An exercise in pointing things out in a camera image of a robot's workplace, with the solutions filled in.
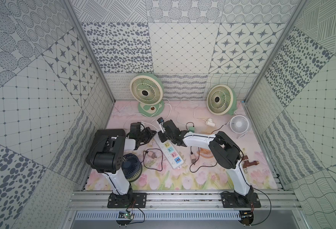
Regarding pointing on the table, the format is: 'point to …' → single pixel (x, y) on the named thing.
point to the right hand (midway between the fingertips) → (161, 132)
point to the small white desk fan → (241, 125)
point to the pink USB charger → (151, 154)
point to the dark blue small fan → (131, 168)
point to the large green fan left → (148, 90)
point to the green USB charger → (192, 129)
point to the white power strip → (170, 152)
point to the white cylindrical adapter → (210, 122)
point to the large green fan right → (221, 99)
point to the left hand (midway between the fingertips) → (155, 129)
